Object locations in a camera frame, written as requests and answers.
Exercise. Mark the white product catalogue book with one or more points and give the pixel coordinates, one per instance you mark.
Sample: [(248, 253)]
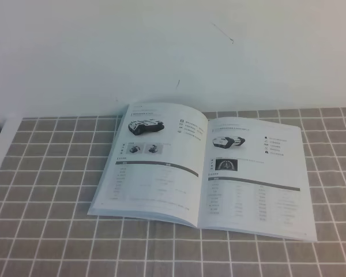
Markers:
[(168, 162)]

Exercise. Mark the grey white grid tablecloth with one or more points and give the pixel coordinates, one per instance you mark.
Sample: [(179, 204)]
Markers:
[(49, 171)]

